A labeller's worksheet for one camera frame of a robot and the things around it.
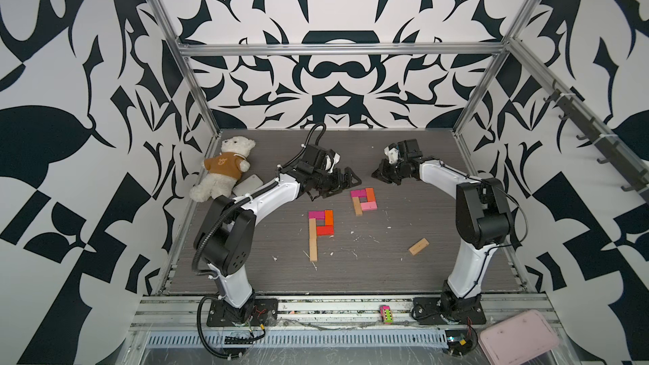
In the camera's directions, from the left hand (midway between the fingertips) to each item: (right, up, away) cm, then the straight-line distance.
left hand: (350, 181), depth 85 cm
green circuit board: (+29, -43, -14) cm, 54 cm away
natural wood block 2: (-13, -16, +5) cm, 21 cm away
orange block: (+9, -7, +14) cm, 18 cm away
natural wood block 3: (-13, -22, +1) cm, 25 cm away
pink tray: (+46, -43, -13) cm, 65 cm away
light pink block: (+8, -10, +10) cm, 17 cm away
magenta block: (+5, -6, +14) cm, 16 cm away
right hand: (+9, +3, +12) cm, 15 cm away
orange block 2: (-7, -14, +8) cm, 17 cm away
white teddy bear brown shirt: (-47, +3, +13) cm, 49 cm away
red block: (-8, -18, +5) cm, 21 cm away
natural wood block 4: (+23, -22, +1) cm, 32 cm away
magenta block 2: (-11, -13, +8) cm, 19 cm away
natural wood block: (+3, -10, +11) cm, 15 cm away
